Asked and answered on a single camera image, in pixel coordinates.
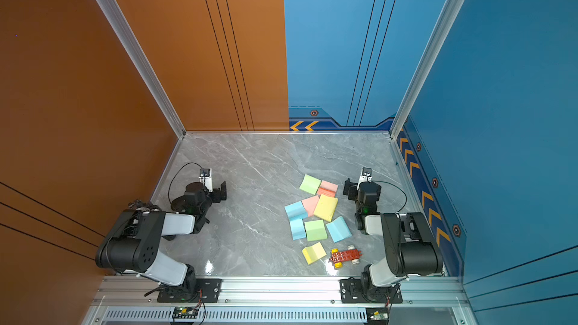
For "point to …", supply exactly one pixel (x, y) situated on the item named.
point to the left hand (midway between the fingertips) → (214, 179)
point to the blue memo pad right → (339, 229)
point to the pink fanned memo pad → (327, 189)
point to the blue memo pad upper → (296, 211)
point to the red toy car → (351, 254)
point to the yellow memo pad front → (314, 253)
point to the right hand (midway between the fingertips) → (360, 180)
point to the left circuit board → (185, 313)
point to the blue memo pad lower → (298, 229)
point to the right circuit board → (377, 314)
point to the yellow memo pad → (326, 208)
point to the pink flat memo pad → (310, 205)
